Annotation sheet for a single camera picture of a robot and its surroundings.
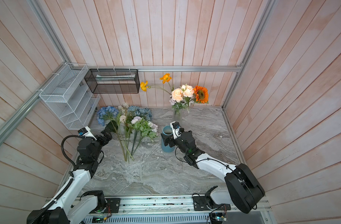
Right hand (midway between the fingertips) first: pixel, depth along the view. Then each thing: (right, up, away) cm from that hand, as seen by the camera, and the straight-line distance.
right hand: (168, 130), depth 83 cm
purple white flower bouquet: (+9, +16, +8) cm, 20 cm away
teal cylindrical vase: (-1, 0, +1) cm, 1 cm away
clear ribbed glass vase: (+8, +11, +23) cm, 27 cm away
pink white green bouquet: (-26, -1, +18) cm, 32 cm away
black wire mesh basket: (-41, +36, +20) cm, 58 cm away
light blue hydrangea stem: (-48, +12, +28) cm, 57 cm away
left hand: (-38, -1, -1) cm, 38 cm away
